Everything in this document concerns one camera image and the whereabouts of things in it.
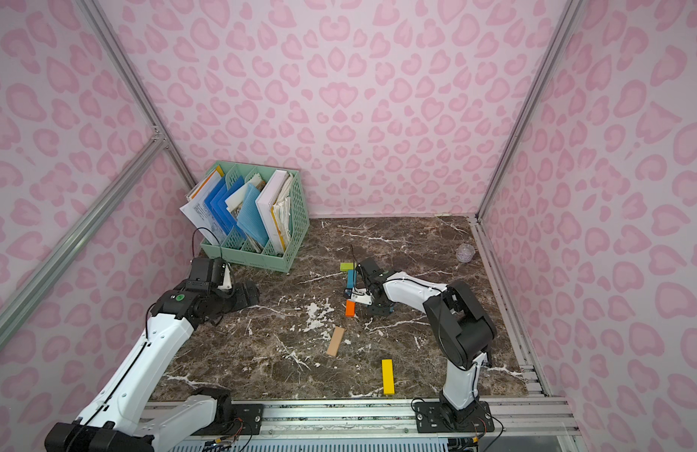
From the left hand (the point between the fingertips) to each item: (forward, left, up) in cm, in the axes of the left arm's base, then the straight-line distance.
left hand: (245, 292), depth 80 cm
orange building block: (+2, -29, -15) cm, 33 cm away
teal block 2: (+2, -29, -5) cm, 29 cm away
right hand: (+6, -39, -15) cm, 42 cm away
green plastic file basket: (+22, +11, -9) cm, 27 cm away
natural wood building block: (-8, -25, -16) cm, 30 cm away
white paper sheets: (+28, +21, +6) cm, 35 cm away
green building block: (+20, -27, -16) cm, 37 cm away
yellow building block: (-19, -40, -15) cm, 47 cm away
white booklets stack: (+26, -6, +10) cm, 28 cm away
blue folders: (+31, +16, +6) cm, 35 cm away
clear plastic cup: (+25, -72, -15) cm, 78 cm away
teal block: (+14, -29, -15) cm, 36 cm away
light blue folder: (+23, +3, +6) cm, 24 cm away
